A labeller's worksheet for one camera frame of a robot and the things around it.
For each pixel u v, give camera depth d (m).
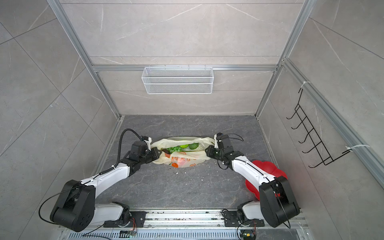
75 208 0.41
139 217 0.73
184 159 0.90
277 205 0.41
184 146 0.98
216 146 0.78
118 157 0.62
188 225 0.73
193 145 0.96
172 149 0.94
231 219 0.73
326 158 0.58
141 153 0.70
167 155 0.89
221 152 0.67
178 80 1.01
